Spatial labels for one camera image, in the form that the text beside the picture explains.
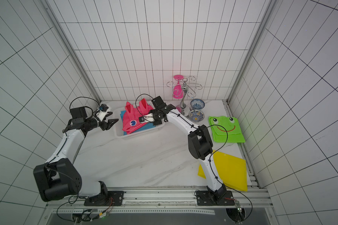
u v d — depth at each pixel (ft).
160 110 2.33
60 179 1.37
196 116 3.55
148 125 3.03
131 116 3.26
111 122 2.43
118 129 3.02
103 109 2.28
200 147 1.82
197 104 3.77
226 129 3.22
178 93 3.66
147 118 2.58
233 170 2.67
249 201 2.15
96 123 2.32
